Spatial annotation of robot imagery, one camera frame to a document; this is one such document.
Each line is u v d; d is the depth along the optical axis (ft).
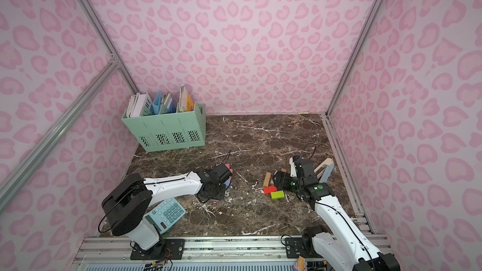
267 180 2.96
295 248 2.39
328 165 3.05
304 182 2.03
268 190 2.91
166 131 3.04
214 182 2.14
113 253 2.41
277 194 2.88
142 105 2.90
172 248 2.41
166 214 2.63
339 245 1.48
